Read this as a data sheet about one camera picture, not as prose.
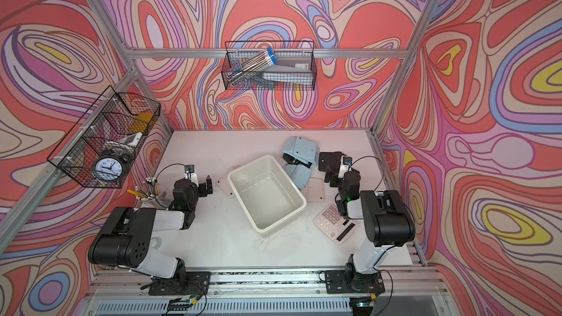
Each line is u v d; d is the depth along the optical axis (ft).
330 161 3.44
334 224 2.77
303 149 3.43
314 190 3.14
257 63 2.58
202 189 2.86
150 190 2.70
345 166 2.70
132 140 2.41
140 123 2.57
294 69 2.89
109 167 2.22
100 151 2.42
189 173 2.61
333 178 2.83
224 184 3.17
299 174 3.13
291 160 3.43
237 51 2.87
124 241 1.47
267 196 3.20
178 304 2.37
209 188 2.89
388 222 1.55
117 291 2.41
